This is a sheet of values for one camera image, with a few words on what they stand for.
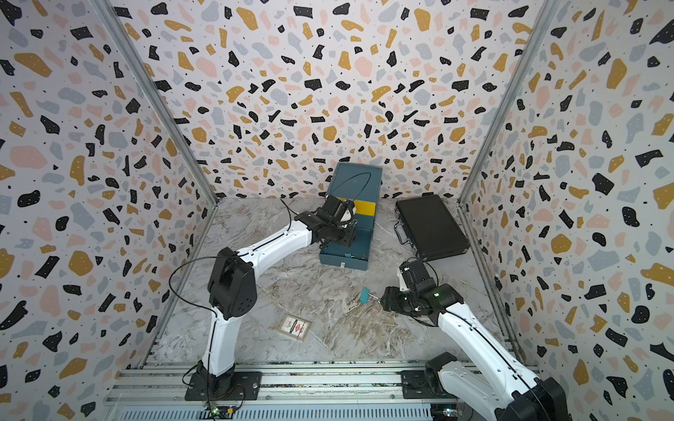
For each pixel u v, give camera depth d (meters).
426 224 1.06
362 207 0.91
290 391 0.73
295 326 0.84
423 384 0.73
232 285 0.52
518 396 0.39
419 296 0.60
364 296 0.92
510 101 0.88
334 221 0.73
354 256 1.05
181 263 1.03
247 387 0.73
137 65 0.79
